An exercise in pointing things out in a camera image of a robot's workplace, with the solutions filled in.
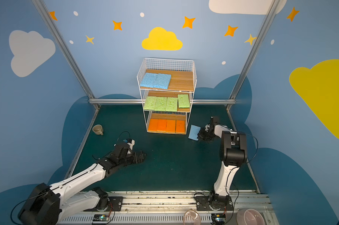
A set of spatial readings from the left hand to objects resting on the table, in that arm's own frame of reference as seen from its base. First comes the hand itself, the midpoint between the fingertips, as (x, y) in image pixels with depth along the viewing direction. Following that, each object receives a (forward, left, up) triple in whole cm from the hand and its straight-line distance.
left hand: (141, 154), depth 85 cm
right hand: (+17, -38, -5) cm, 42 cm away
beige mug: (+22, +37, -6) cm, 44 cm away
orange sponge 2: (+26, -11, -5) cm, 29 cm away
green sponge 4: (+28, -26, +19) cm, 42 cm away
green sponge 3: (+24, -18, +19) cm, 36 cm away
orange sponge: (+27, -4, -5) cm, 28 cm away
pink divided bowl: (-30, -60, -7) cm, 68 cm away
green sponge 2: (+25, -11, +19) cm, 33 cm away
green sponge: (+26, -4, +18) cm, 32 cm away
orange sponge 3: (+26, -25, -6) cm, 37 cm away
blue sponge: (+22, -35, -7) cm, 42 cm away
